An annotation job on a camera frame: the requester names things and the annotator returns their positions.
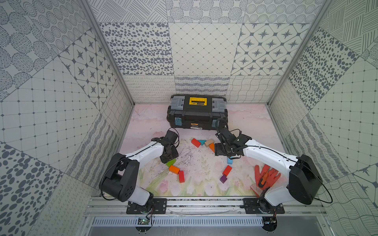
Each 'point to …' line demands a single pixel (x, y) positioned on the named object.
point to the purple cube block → (223, 179)
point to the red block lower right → (227, 170)
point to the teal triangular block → (202, 142)
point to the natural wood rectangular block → (209, 142)
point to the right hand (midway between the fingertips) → (221, 152)
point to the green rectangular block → (171, 162)
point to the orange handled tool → (262, 180)
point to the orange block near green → (174, 169)
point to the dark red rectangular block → (181, 176)
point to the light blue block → (229, 161)
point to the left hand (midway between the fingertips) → (178, 157)
